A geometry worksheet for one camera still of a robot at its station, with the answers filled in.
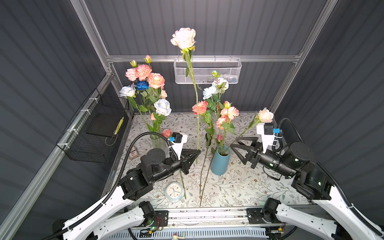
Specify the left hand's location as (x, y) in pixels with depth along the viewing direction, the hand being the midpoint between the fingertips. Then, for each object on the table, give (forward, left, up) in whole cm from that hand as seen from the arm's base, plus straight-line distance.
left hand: (200, 151), depth 58 cm
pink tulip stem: (+25, +24, -14) cm, 37 cm away
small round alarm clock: (-4, +14, -33) cm, 36 cm away
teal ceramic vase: (+5, -11, -18) cm, 22 cm away
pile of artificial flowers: (+36, +20, -32) cm, 52 cm away
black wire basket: (+16, +52, -8) cm, 55 cm away
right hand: (-2, -12, +7) cm, 14 cm away
